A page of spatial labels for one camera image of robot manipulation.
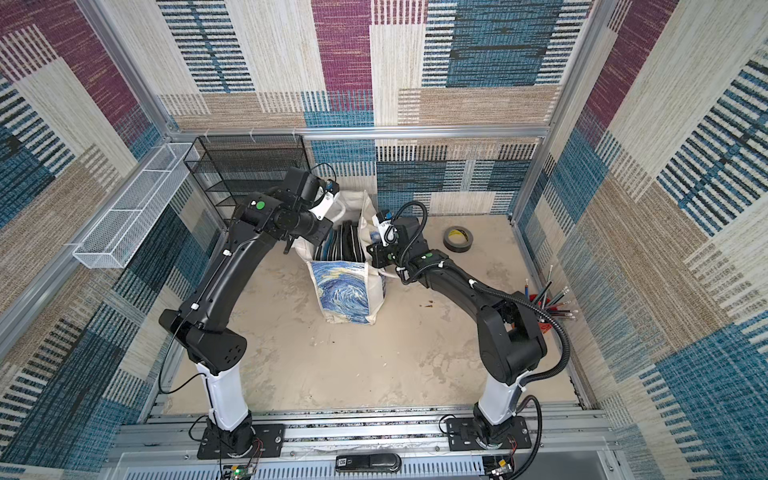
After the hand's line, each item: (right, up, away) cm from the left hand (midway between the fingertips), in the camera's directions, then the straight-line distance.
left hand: (321, 224), depth 78 cm
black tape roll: (+43, -3, +34) cm, 55 cm away
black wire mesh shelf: (-37, +22, +28) cm, 52 cm away
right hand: (+13, -7, +10) cm, 18 cm away
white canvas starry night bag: (+7, -17, +3) cm, 18 cm away
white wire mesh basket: (-47, -4, -7) cm, 48 cm away
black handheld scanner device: (+16, -52, -13) cm, 56 cm away
